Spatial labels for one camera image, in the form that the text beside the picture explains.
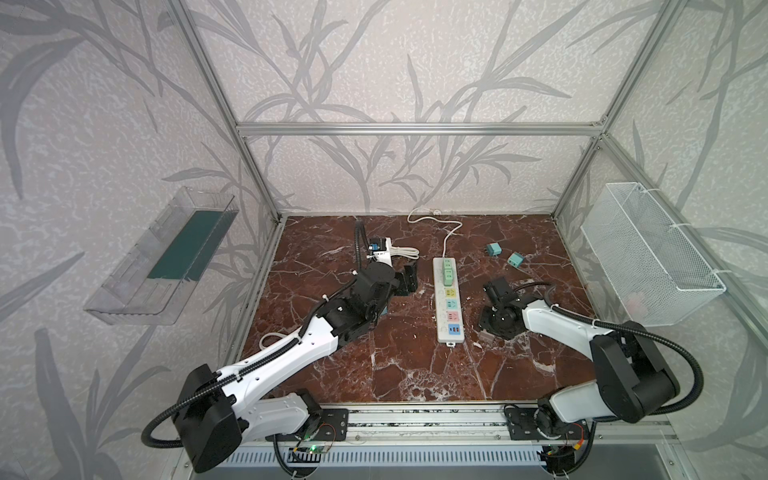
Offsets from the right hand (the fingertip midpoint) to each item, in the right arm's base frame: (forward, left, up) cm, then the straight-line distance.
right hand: (483, 316), depth 92 cm
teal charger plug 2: (+21, -15, 0) cm, 26 cm away
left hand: (+5, +23, +26) cm, 35 cm away
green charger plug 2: (+10, +10, +4) cm, 15 cm away
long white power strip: (+4, +11, +1) cm, 12 cm away
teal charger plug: (+26, -8, 0) cm, 27 cm away
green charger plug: (+13, +10, +6) cm, 18 cm away
